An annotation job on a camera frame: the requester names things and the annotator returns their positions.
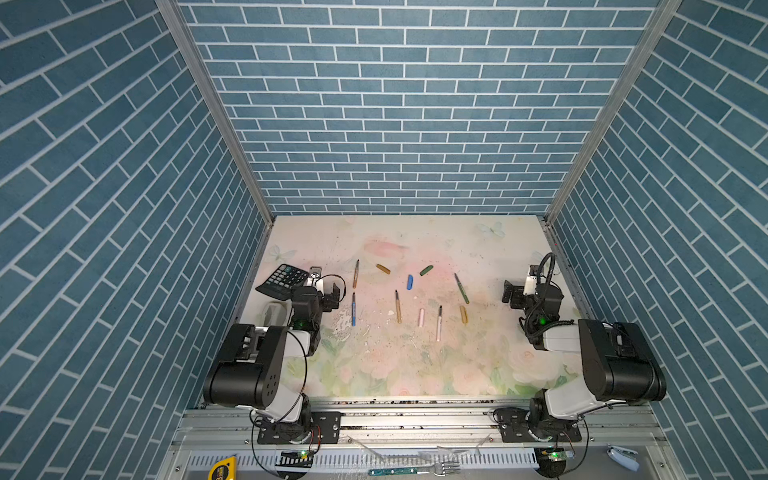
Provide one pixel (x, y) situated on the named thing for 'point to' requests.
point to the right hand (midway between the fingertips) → (522, 279)
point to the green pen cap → (426, 270)
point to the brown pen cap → (381, 267)
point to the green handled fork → (440, 469)
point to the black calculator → (281, 282)
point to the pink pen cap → (422, 314)
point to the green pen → (459, 284)
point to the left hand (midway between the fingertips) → (319, 282)
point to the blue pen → (354, 310)
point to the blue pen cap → (410, 282)
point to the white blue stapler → (625, 457)
